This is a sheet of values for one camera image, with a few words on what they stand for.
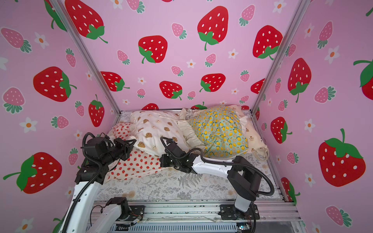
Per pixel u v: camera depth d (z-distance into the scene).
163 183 0.84
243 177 0.46
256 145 0.92
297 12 0.70
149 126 0.84
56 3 0.67
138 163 0.86
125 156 0.65
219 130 0.84
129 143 0.70
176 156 0.61
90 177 0.47
